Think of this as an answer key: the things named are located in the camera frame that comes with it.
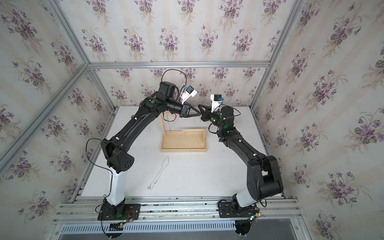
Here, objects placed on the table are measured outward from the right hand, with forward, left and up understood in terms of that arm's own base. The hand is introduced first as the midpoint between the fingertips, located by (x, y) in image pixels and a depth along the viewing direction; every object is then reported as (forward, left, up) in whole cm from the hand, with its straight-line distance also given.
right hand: (201, 106), depth 79 cm
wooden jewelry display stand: (-2, +13, -32) cm, 35 cm away
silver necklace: (-19, +23, -30) cm, 42 cm away
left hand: (-10, +1, +4) cm, 11 cm away
